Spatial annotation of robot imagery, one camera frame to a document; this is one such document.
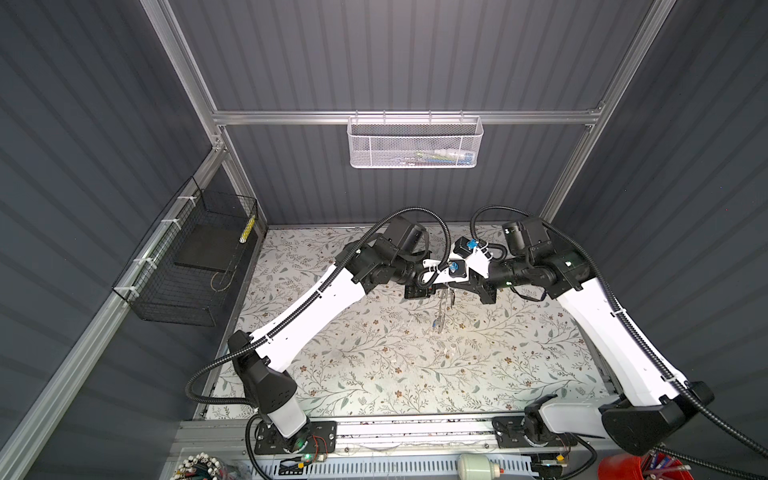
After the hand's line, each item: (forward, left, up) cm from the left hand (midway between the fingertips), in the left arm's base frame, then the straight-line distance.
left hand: (444, 276), depth 68 cm
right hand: (-1, -2, -1) cm, 3 cm away
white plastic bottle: (-35, -4, -22) cm, 41 cm away
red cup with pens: (-37, -39, -19) cm, 57 cm away
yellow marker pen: (+21, +51, -3) cm, 55 cm away
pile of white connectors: (-32, +53, -14) cm, 63 cm away
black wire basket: (+6, +63, -3) cm, 63 cm away
